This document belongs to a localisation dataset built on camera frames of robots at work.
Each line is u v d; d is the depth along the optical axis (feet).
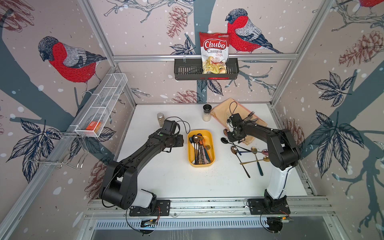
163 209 2.40
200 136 3.21
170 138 2.10
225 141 3.21
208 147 3.14
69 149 2.12
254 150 3.03
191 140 3.14
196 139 3.14
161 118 3.30
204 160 2.88
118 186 1.39
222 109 3.79
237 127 2.46
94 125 2.19
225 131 3.31
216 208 2.45
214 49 2.71
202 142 3.12
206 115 3.49
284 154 1.70
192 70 3.50
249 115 3.74
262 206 2.37
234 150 3.04
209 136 3.14
